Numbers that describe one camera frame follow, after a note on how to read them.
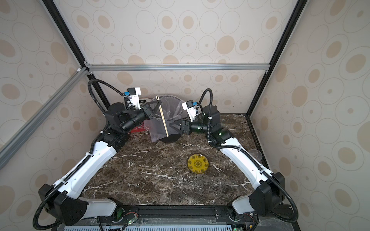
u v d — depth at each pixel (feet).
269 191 1.30
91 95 1.49
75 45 2.67
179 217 2.40
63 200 1.22
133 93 1.86
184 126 1.95
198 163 3.02
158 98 2.09
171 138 3.19
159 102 2.09
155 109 2.09
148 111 1.88
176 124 2.20
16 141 1.75
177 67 2.87
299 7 2.23
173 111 3.19
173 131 2.07
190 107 1.97
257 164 1.45
